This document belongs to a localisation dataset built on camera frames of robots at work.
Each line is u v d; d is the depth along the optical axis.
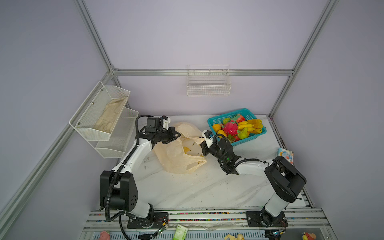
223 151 0.65
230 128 0.94
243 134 0.98
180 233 0.69
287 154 0.92
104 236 0.67
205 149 0.75
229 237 0.68
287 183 0.46
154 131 0.66
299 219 0.75
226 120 1.06
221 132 0.98
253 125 1.00
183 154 0.80
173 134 0.75
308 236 0.67
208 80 0.95
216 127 1.02
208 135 0.71
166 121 0.79
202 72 0.93
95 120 0.78
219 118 1.08
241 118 1.08
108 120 0.78
